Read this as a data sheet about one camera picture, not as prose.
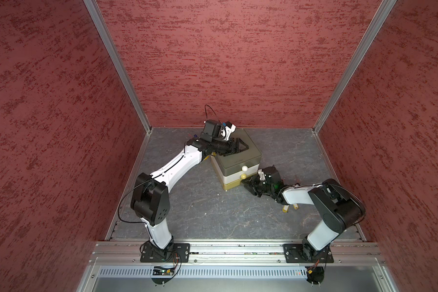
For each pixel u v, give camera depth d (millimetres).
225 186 894
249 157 807
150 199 459
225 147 717
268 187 753
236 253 758
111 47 816
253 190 836
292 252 740
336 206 478
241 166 810
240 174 861
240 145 718
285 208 873
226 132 696
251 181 831
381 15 725
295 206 873
